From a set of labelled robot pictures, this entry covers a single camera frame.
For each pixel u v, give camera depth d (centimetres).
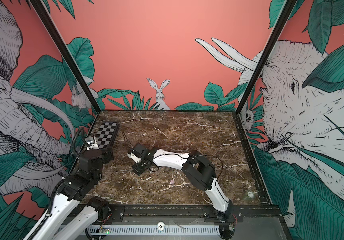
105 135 101
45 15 72
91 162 52
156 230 70
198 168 55
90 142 59
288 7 69
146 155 69
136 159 77
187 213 75
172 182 84
